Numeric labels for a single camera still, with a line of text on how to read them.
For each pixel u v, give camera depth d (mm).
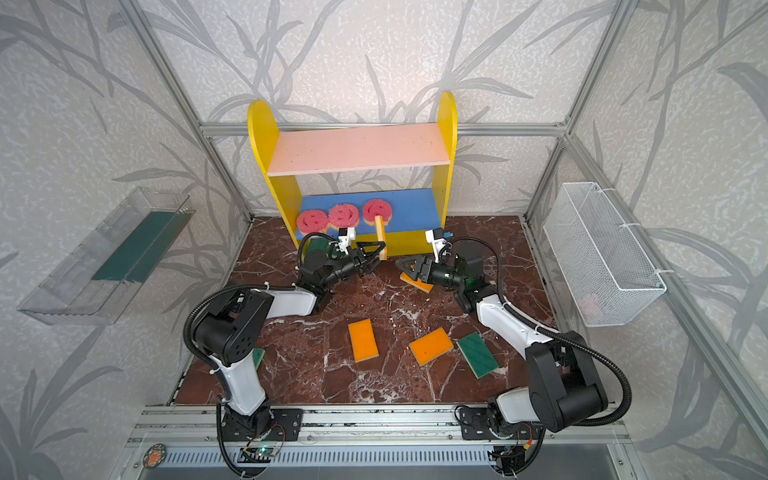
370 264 809
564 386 422
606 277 617
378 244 802
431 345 868
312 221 949
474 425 732
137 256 628
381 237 806
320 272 721
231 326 504
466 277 652
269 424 714
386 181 1132
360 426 752
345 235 830
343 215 973
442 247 739
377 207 990
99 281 634
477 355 847
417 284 990
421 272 706
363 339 882
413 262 722
